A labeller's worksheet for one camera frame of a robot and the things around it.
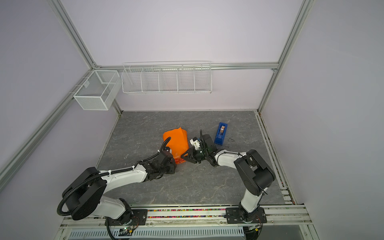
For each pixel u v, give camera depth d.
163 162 0.68
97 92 0.95
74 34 0.77
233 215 0.74
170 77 0.98
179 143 0.96
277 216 0.75
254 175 0.47
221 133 1.01
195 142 0.86
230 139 1.05
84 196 0.43
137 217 0.74
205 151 0.74
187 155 0.84
